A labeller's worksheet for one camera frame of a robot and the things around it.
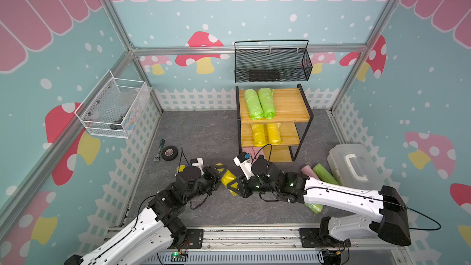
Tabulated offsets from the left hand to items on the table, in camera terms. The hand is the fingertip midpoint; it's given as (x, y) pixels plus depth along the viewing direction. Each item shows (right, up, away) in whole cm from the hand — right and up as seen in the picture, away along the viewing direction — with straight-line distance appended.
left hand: (229, 173), depth 71 cm
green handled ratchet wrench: (-40, +2, +26) cm, 48 cm away
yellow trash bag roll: (+13, +15, +10) cm, 22 cm away
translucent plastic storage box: (+55, 0, +11) cm, 56 cm away
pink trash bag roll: (+13, +6, +23) cm, 27 cm away
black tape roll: (-35, +4, +28) cm, 45 cm away
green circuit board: (-20, -34, +2) cm, 39 cm away
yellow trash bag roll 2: (+20, +15, +12) cm, 28 cm away
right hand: (0, -4, -3) cm, 5 cm away
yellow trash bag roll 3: (-1, -1, -4) cm, 4 cm away
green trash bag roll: (+45, -5, +16) cm, 48 cm away
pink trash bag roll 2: (+37, -3, +18) cm, 42 cm away
